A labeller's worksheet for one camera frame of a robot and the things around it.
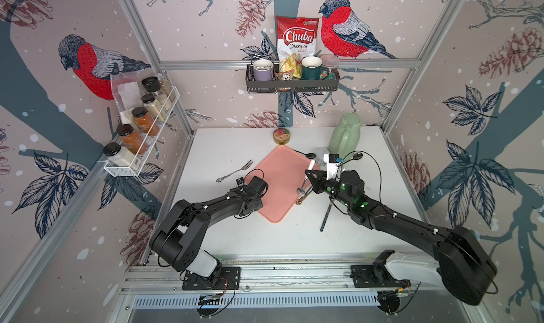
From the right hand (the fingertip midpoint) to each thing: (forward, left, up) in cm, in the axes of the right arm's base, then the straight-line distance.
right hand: (307, 170), depth 79 cm
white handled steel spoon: (-5, +2, -7) cm, 9 cm away
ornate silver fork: (+14, +30, -20) cm, 38 cm away
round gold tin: (+33, +11, -16) cm, 39 cm away
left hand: (-5, +20, -19) cm, 28 cm away
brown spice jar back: (+28, +59, +17) cm, 67 cm away
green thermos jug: (+18, -18, 0) cm, 25 cm away
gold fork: (-3, +2, -20) cm, 20 cm away
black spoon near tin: (+23, -5, -20) cm, 30 cm away
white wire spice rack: (-11, +60, +13) cm, 62 cm away
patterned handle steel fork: (-10, -9, -20) cm, 24 cm away
